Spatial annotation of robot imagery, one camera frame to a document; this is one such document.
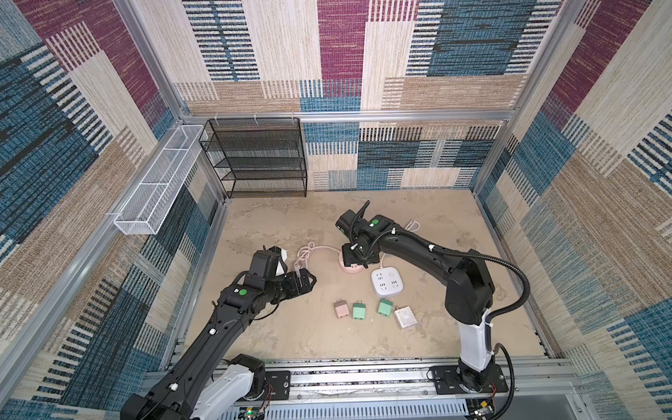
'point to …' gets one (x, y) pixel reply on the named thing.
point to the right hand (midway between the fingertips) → (357, 263)
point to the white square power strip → (387, 281)
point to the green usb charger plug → (359, 311)
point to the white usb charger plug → (404, 317)
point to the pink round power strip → (353, 269)
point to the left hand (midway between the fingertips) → (305, 280)
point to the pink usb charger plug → (341, 308)
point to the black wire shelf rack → (257, 157)
